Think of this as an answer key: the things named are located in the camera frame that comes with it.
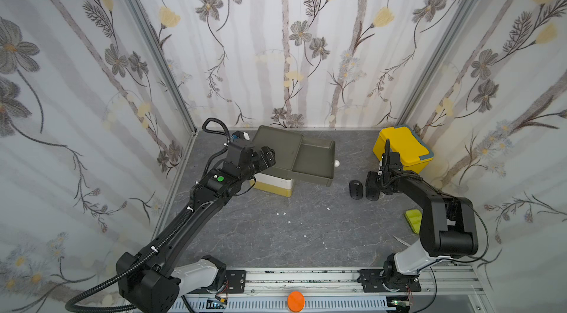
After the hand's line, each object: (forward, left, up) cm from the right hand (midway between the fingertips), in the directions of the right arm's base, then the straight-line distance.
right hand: (377, 179), depth 94 cm
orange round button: (-45, +35, +7) cm, 57 cm away
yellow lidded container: (+8, -15, +8) cm, 19 cm away
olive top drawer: (+3, +28, +8) cm, 29 cm away
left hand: (-3, +45, +21) cm, 50 cm away
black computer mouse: (-3, +8, -4) cm, 10 cm away
